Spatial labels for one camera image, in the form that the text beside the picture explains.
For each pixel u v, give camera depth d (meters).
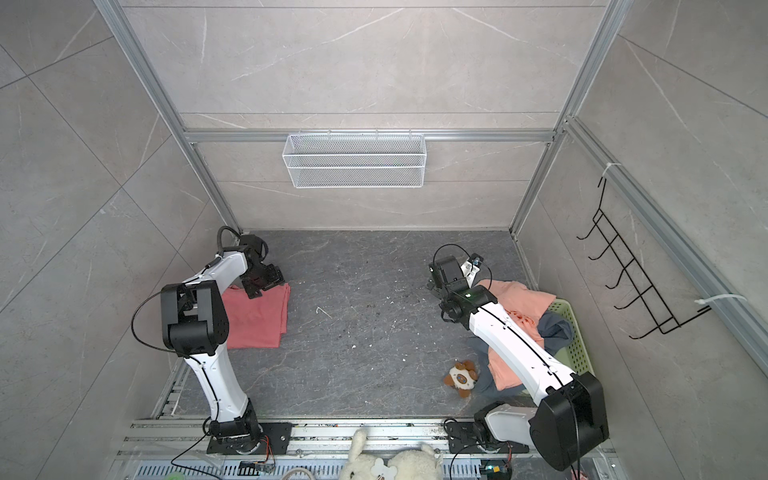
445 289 0.60
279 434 0.74
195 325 0.54
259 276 0.85
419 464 0.62
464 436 0.73
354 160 1.01
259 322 0.93
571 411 0.38
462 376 0.81
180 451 0.73
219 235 0.80
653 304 0.63
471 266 0.70
